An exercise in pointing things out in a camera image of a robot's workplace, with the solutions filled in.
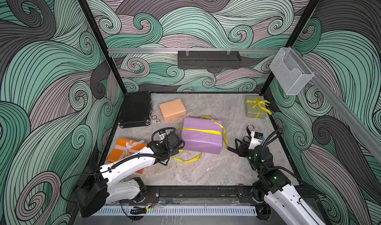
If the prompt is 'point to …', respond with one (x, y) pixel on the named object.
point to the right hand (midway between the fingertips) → (237, 140)
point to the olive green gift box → (251, 112)
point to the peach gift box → (172, 109)
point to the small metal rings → (154, 117)
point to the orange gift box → (122, 148)
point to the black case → (136, 109)
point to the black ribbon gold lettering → (249, 132)
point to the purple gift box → (201, 141)
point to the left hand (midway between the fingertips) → (174, 147)
